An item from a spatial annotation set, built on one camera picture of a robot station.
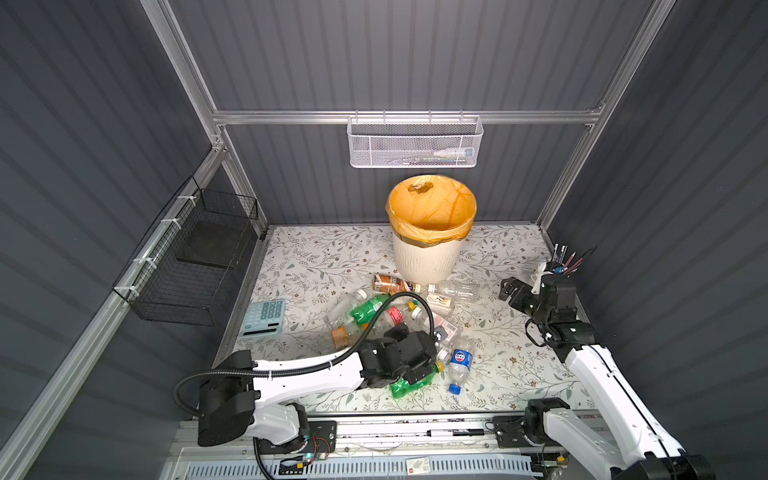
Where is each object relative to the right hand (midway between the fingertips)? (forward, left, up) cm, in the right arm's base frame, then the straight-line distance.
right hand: (520, 289), depth 80 cm
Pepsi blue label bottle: (-16, +17, -13) cm, 27 cm away
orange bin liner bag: (+34, +22, -1) cm, 40 cm away
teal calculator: (-1, +76, -15) cm, 78 cm away
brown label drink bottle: (+10, +35, -13) cm, 39 cm away
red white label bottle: (-7, +17, -13) cm, 23 cm away
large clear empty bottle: (+11, +13, -17) cm, 24 cm away
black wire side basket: (-2, +86, +12) cm, 87 cm away
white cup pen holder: (-8, +4, +16) cm, 18 cm away
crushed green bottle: (-22, +33, -13) cm, 42 cm away
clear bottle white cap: (+1, +51, -12) cm, 53 cm away
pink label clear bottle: (-2, +34, -11) cm, 36 cm away
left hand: (-13, +28, -6) cm, 32 cm away
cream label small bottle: (+2, +20, -12) cm, 24 cm away
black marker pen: (-31, +19, -17) cm, 40 cm away
